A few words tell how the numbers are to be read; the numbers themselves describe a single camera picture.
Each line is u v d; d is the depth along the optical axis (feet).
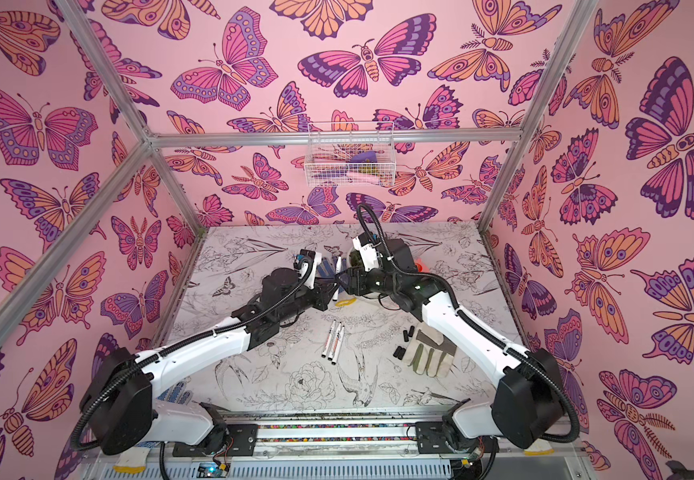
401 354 2.87
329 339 2.95
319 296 2.25
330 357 2.85
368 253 2.28
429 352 2.87
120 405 1.34
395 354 2.87
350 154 3.15
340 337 2.95
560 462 2.38
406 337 2.96
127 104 2.77
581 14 2.26
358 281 2.21
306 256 2.25
